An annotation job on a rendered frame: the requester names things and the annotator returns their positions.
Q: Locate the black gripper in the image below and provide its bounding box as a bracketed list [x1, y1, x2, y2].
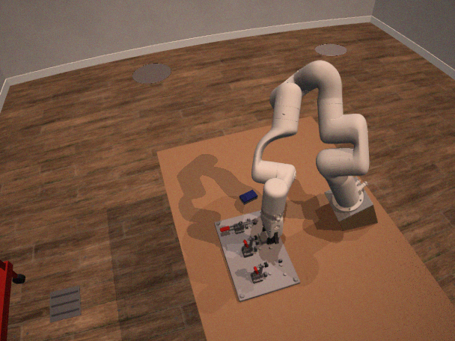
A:
[260, 213, 284, 244]

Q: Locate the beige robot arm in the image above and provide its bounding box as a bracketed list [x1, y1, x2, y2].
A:
[251, 61, 369, 222]

